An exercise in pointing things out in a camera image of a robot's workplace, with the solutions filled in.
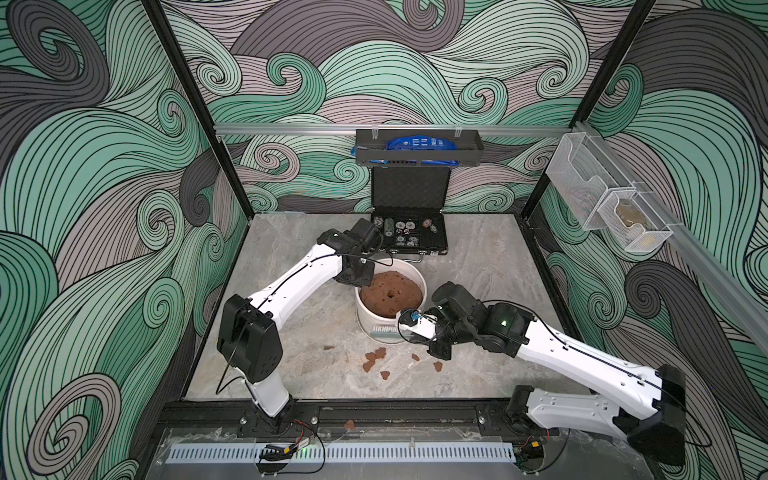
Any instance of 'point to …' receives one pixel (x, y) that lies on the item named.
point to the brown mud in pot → (391, 292)
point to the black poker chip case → (408, 207)
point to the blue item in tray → (422, 143)
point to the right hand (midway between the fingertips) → (418, 332)
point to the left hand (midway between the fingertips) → (364, 276)
